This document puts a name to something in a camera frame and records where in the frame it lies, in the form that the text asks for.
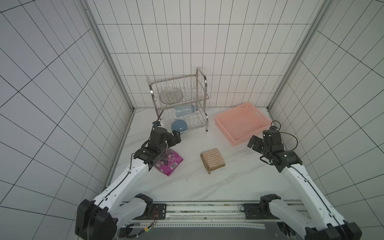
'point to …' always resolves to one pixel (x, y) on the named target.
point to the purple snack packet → (168, 162)
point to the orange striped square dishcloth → (212, 159)
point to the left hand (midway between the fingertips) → (172, 138)
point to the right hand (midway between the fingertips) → (251, 141)
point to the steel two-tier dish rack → (180, 103)
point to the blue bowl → (179, 125)
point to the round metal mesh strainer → (171, 96)
